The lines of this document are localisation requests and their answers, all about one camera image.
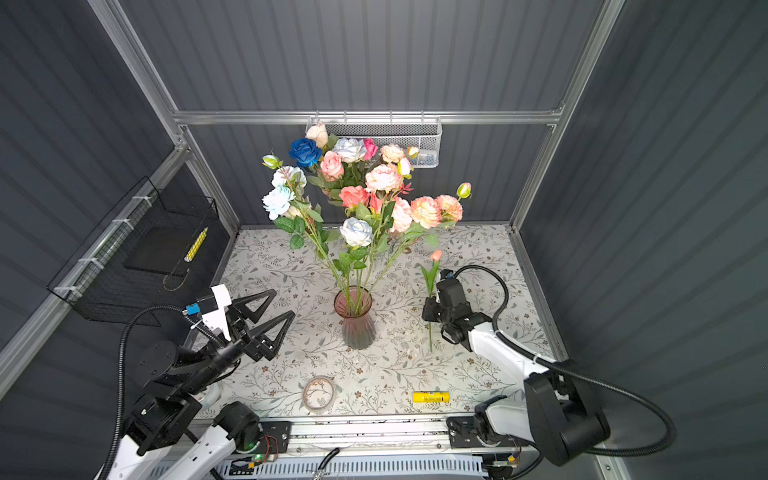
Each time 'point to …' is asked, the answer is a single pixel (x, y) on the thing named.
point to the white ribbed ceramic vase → (369, 278)
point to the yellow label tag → (431, 397)
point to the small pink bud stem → (430, 281)
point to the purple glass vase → (353, 303)
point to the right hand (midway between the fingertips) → (432, 303)
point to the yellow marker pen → (192, 252)
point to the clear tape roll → (318, 394)
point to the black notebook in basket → (162, 249)
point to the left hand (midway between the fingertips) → (284, 304)
